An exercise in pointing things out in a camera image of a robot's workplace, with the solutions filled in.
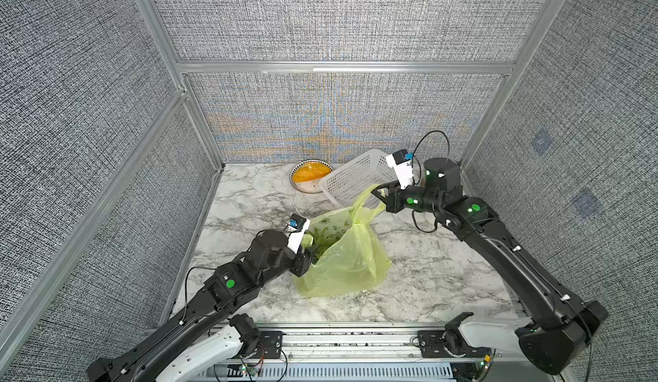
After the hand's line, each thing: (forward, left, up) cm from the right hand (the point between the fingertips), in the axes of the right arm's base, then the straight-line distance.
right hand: (374, 183), depth 67 cm
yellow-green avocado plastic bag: (-13, +3, -21) cm, 25 cm away
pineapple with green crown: (-9, +14, -15) cm, 22 cm away
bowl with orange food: (+29, +22, -30) cm, 47 cm away
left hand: (-11, +16, -12) cm, 23 cm away
